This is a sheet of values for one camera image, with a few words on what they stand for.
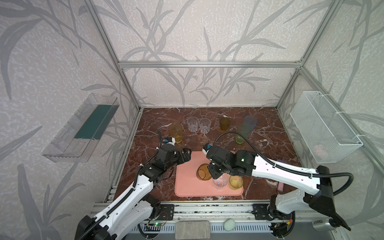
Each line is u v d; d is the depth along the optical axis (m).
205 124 1.07
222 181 0.83
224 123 1.05
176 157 0.68
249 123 1.02
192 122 1.08
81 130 0.67
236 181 0.82
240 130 1.05
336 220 0.58
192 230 0.67
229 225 0.69
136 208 0.58
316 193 0.41
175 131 1.06
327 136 0.63
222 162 0.52
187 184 0.83
